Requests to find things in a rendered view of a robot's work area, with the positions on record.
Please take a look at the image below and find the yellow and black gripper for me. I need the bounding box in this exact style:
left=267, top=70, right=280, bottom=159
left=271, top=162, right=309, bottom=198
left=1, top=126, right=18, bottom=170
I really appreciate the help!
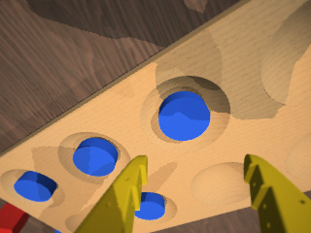
left=74, top=154, right=311, bottom=233

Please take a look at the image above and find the tan wooden tray with round pockets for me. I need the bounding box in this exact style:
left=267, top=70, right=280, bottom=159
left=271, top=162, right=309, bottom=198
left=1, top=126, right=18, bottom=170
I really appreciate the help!
left=0, top=0, right=311, bottom=233

